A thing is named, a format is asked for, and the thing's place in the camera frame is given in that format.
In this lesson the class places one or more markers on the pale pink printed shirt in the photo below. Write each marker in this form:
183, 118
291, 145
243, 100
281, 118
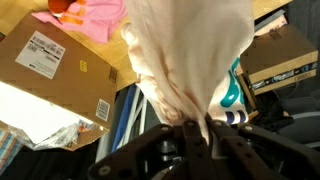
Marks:
186, 53

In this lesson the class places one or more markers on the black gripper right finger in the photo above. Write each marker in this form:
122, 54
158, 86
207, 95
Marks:
260, 150

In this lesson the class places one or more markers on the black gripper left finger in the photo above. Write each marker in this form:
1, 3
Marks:
146, 153

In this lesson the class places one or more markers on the blue board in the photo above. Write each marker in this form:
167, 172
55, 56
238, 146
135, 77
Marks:
123, 116

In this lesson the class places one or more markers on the cardboard box with white labels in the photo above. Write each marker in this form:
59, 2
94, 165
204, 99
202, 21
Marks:
66, 83

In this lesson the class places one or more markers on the cardboard box with black tape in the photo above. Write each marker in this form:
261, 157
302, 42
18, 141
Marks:
280, 56

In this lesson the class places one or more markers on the white metal frame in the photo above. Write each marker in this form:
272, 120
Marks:
136, 110

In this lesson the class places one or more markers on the white packing paper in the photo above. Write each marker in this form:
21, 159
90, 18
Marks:
33, 113

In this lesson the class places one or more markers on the orange red cloth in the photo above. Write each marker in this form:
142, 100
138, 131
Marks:
61, 5

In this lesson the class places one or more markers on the pink cloth with orange print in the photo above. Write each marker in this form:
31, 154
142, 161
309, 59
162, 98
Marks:
96, 20

